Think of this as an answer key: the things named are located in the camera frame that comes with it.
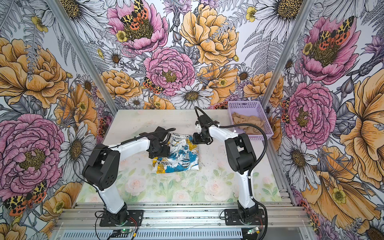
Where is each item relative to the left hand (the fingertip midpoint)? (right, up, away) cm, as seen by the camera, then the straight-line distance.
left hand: (162, 156), depth 93 cm
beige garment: (+52, +23, +19) cm, 60 cm away
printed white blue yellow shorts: (+13, 0, -1) cm, 13 cm away
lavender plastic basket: (+63, +29, +27) cm, 74 cm away
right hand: (+22, +6, +5) cm, 23 cm away
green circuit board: (-12, -30, -21) cm, 39 cm away
